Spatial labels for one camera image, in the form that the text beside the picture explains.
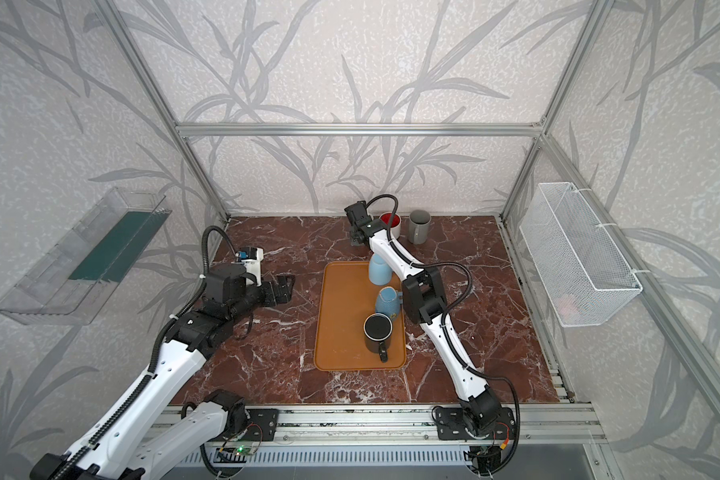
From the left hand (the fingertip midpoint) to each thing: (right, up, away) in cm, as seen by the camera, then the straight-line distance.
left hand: (284, 269), depth 77 cm
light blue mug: (+25, -3, +19) cm, 32 cm away
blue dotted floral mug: (+27, -10, +8) cm, 30 cm away
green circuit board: (-9, -43, -6) cm, 44 cm away
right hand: (+19, +14, +32) cm, 39 cm away
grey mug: (+39, +13, +28) cm, 49 cm away
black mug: (+24, -17, +4) cm, 30 cm away
